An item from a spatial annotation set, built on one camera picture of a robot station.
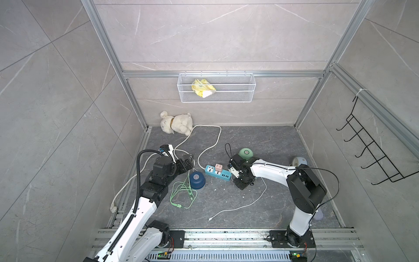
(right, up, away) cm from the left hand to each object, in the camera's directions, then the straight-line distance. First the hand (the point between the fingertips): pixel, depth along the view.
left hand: (187, 156), depth 76 cm
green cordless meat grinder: (+31, 0, +16) cm, 35 cm away
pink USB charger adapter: (+16, -8, +14) cm, 22 cm away
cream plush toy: (-10, +19, +34) cm, 40 cm away
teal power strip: (+19, -13, +16) cm, 28 cm away
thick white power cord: (-41, -28, +9) cm, 51 cm away
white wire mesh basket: (+23, +40, +25) cm, 53 cm away
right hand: (+29, -17, +15) cm, 37 cm away
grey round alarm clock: (+61, -5, +15) cm, 63 cm away
